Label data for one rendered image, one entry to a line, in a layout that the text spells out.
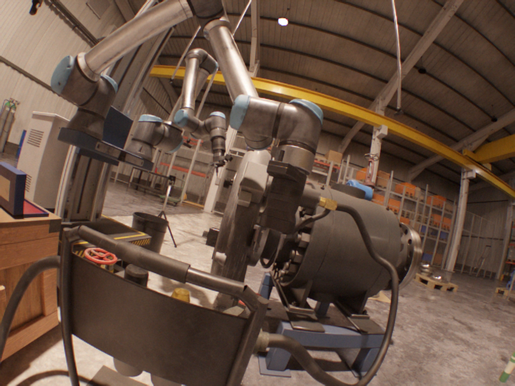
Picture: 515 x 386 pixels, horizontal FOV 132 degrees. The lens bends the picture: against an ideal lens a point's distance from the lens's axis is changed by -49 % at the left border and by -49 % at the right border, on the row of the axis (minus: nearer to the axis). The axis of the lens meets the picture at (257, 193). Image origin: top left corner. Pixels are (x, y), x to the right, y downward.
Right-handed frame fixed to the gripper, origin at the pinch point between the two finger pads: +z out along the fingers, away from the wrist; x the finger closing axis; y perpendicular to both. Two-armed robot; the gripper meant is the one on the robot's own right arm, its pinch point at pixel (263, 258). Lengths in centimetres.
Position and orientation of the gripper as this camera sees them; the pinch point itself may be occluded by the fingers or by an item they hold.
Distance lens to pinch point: 49.1
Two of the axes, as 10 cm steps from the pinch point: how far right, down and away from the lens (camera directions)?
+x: -8.8, -2.2, 4.3
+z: -2.7, 9.6, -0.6
